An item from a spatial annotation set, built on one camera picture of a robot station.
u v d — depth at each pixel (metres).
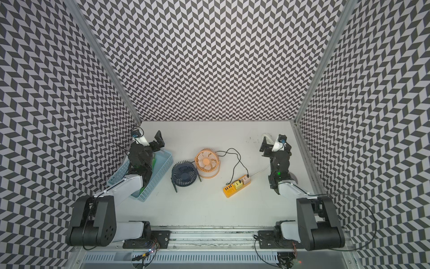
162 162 0.89
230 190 0.85
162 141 0.83
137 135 0.71
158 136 0.80
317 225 0.42
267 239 0.72
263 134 1.07
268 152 0.77
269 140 0.79
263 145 0.82
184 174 0.83
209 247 0.72
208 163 0.90
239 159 0.99
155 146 0.77
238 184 0.83
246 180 0.84
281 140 0.69
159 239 0.72
